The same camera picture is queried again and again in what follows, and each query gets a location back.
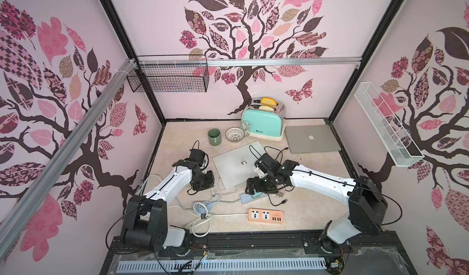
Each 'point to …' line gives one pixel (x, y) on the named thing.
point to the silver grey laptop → (310, 139)
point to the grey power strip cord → (181, 203)
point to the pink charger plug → (280, 194)
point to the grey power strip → (245, 198)
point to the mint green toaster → (265, 120)
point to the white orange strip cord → (210, 216)
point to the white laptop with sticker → (236, 166)
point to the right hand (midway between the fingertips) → (255, 193)
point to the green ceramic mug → (215, 137)
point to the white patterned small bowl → (234, 134)
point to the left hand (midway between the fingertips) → (212, 188)
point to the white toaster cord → (246, 128)
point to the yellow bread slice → (266, 101)
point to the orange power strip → (267, 216)
